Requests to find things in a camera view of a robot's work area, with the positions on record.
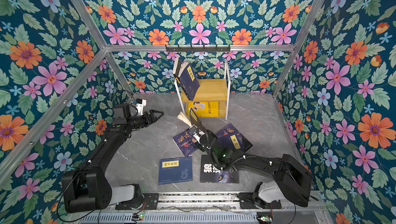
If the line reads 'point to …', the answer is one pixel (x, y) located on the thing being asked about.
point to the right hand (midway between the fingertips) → (201, 129)
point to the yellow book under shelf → (205, 113)
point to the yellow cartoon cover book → (204, 109)
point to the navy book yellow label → (188, 82)
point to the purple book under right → (227, 130)
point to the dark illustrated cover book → (186, 142)
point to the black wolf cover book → (210, 174)
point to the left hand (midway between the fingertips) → (160, 111)
